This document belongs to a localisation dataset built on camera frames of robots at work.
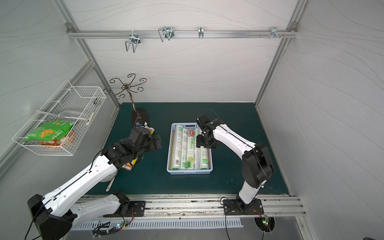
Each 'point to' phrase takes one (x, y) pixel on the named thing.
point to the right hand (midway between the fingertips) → (203, 145)
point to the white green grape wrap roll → (184, 149)
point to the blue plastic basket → (197, 170)
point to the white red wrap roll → (177, 155)
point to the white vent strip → (159, 223)
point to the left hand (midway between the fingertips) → (153, 140)
